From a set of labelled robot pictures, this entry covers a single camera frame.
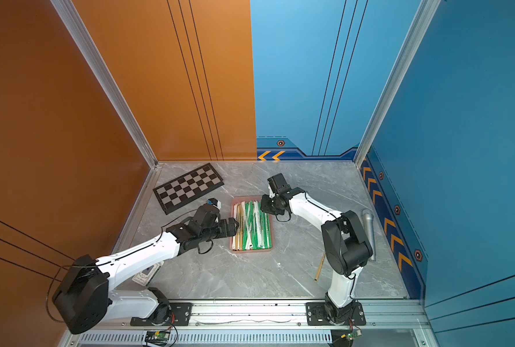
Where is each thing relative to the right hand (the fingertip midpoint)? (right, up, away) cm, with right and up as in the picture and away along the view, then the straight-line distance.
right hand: (262, 207), depth 92 cm
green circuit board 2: (+29, -39, -22) cm, 54 cm away
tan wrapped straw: (+22, -23, -9) cm, 33 cm away
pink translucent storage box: (-3, -8, +2) cm, 9 cm away
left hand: (-12, -6, -7) cm, 15 cm away
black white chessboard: (-38, +7, +13) cm, 41 cm away
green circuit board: (-34, -41, -21) cm, 57 cm away
